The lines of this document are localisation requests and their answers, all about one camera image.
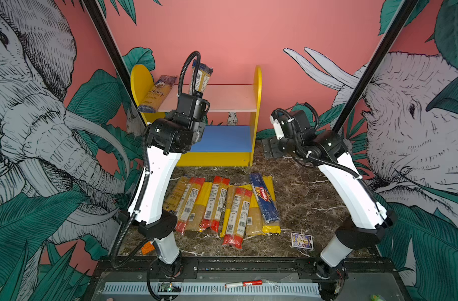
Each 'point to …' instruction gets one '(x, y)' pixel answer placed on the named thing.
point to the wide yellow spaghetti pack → (255, 226)
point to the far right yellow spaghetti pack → (273, 227)
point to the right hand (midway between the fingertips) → (271, 138)
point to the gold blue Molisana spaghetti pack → (177, 194)
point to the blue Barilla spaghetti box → (268, 209)
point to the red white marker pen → (243, 283)
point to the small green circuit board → (166, 287)
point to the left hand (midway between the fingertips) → (187, 120)
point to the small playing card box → (302, 241)
